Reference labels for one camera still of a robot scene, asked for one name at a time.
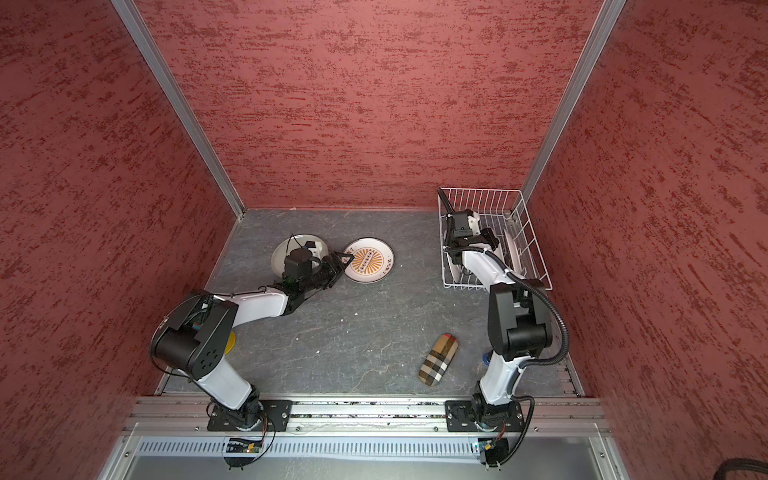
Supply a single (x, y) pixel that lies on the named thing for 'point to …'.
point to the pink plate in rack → (514, 252)
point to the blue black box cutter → (486, 359)
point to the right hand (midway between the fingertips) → (496, 244)
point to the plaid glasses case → (439, 359)
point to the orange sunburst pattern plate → (373, 260)
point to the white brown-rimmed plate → (284, 247)
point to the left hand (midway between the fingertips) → (352, 266)
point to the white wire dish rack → (476, 270)
